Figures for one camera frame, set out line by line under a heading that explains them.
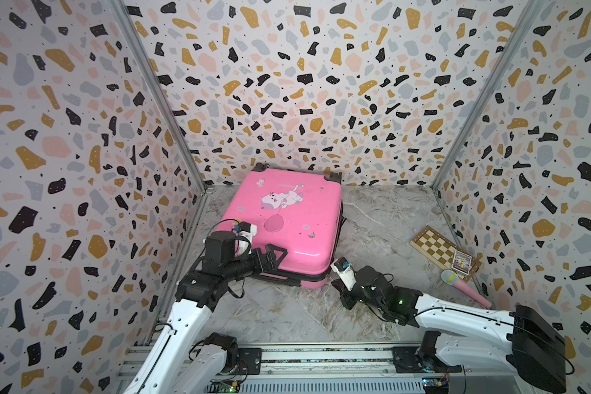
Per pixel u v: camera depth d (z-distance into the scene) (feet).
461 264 2.96
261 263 2.02
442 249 3.19
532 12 2.35
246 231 2.16
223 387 2.31
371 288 1.92
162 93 2.85
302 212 2.85
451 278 2.90
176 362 1.35
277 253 2.21
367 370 2.40
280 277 2.68
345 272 2.25
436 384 2.34
